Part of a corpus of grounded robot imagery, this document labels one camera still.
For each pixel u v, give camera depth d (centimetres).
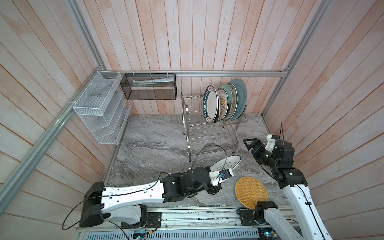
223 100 75
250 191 82
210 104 80
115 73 89
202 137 106
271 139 67
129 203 43
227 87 75
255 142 65
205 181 46
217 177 51
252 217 73
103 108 67
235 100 69
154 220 74
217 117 71
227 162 73
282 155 53
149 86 104
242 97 71
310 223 41
